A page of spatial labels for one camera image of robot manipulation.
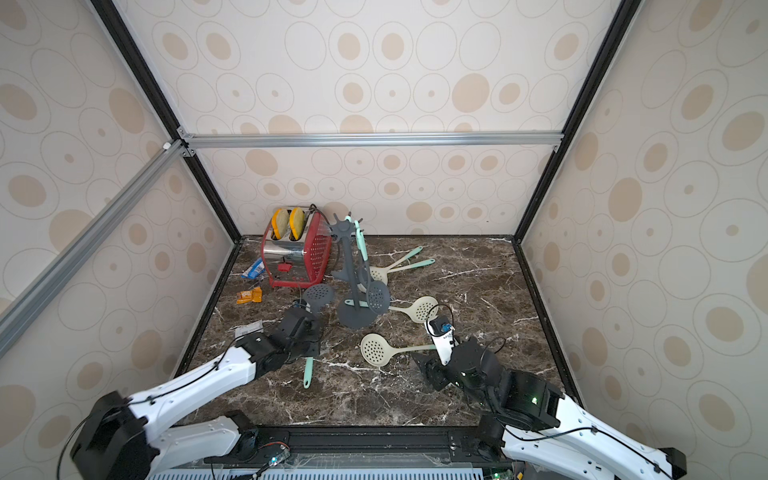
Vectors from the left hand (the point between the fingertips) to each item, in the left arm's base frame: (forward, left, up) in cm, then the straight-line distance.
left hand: (320, 338), depth 82 cm
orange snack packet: (+20, +28, -9) cm, 36 cm away
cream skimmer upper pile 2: (+26, -15, -4) cm, 30 cm away
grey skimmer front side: (+18, -6, -8) cm, 21 cm away
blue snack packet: (+30, +30, -9) cm, 43 cm away
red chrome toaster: (+27, +11, +8) cm, 30 cm away
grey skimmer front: (+12, -15, +4) cm, 20 cm away
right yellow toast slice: (+35, +11, +10) cm, 39 cm away
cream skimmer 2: (0, -15, -8) cm, 17 cm away
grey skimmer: (+13, +3, +1) cm, 13 cm away
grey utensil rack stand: (+14, -7, -10) cm, 18 cm away
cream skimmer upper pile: (+36, -33, -10) cm, 50 cm away
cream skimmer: (+14, -29, -8) cm, 33 cm away
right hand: (-9, -27, +12) cm, 31 cm away
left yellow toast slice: (+36, +17, +10) cm, 41 cm away
